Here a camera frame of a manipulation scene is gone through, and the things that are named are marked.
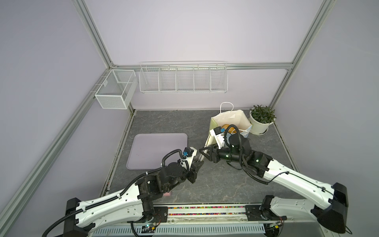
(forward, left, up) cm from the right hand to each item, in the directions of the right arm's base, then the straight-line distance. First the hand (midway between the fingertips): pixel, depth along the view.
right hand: (200, 151), depth 67 cm
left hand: (-5, 0, -3) cm, 6 cm away
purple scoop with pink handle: (-13, +18, -23) cm, 32 cm away
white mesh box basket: (+45, +55, 0) cm, 71 cm away
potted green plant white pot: (+30, -39, -10) cm, 50 cm away
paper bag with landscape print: (+26, -16, -5) cm, 31 cm away
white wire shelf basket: (+53, +11, +5) cm, 54 cm away
